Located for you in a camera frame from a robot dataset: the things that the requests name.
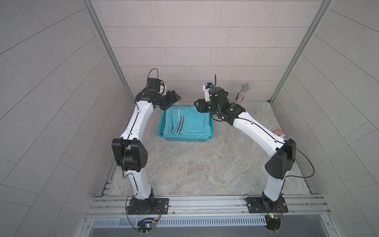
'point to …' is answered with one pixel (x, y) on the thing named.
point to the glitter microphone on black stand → (240, 96)
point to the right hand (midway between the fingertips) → (196, 103)
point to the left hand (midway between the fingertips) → (179, 98)
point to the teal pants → (187, 122)
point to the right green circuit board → (273, 222)
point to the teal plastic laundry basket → (161, 134)
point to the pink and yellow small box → (279, 132)
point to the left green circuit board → (146, 225)
